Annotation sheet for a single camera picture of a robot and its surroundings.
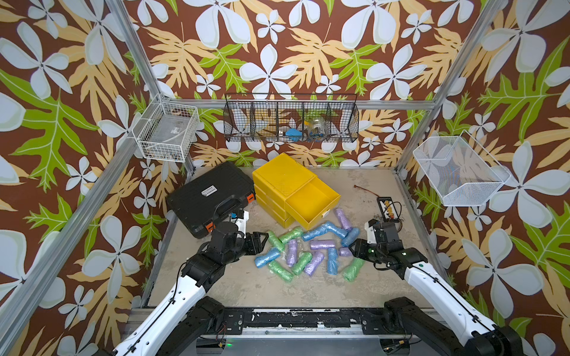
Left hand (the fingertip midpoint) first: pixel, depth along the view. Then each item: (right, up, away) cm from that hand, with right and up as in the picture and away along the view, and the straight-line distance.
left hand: (264, 233), depth 75 cm
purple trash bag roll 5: (+31, -10, +12) cm, 35 cm away
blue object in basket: (+11, +39, +18) cm, 44 cm away
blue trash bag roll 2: (+20, -4, +18) cm, 27 cm away
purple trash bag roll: (+34, +2, +23) cm, 41 cm away
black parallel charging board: (+57, +6, +28) cm, 63 cm away
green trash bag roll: (+33, -15, +7) cm, 37 cm away
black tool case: (-26, +11, +25) cm, 37 cm away
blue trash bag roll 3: (+26, -1, +20) cm, 33 cm away
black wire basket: (+10, +48, +22) cm, 53 cm away
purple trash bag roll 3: (+22, -7, +13) cm, 27 cm away
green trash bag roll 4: (+11, -4, +18) cm, 21 cm away
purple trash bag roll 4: (+20, -13, +11) cm, 26 cm away
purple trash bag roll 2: (+10, -10, +13) cm, 19 cm away
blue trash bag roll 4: (+36, -4, +18) cm, 40 cm away
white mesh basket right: (+73, +22, +5) cm, 76 cm away
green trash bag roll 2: (+3, -15, +9) cm, 18 cm away
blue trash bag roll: (-2, -13, +11) cm, 17 cm away
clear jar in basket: (+22, +43, +23) cm, 54 cm away
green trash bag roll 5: (+15, -12, +11) cm, 22 cm away
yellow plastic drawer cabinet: (+8, +15, +9) cm, 19 cm away
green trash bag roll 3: (+3, -6, +16) cm, 17 cm away
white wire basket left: (-40, +38, +10) cm, 56 cm away
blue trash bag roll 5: (+26, -13, +10) cm, 31 cm away
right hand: (+33, -7, +8) cm, 34 cm away
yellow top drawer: (+18, +10, +9) cm, 22 cm away
